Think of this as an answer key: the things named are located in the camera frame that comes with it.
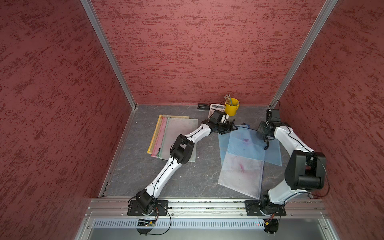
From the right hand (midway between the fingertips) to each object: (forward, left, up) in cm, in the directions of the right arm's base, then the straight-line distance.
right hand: (262, 130), depth 92 cm
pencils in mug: (+26, +17, +3) cm, 31 cm away
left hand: (+5, +15, -7) cm, 18 cm away
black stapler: (+30, +36, -9) cm, 48 cm away
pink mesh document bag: (-3, +68, -9) cm, 69 cm away
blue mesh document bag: (0, +10, -12) cm, 15 cm away
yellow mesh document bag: (+2, +71, -9) cm, 72 cm away
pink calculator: (+31, +27, -9) cm, 42 cm away
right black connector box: (-48, +6, -13) cm, 50 cm away
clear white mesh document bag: (-22, +15, -12) cm, 30 cm away
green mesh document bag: (+12, +58, -10) cm, 60 cm away
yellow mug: (+23, +15, -5) cm, 28 cm away
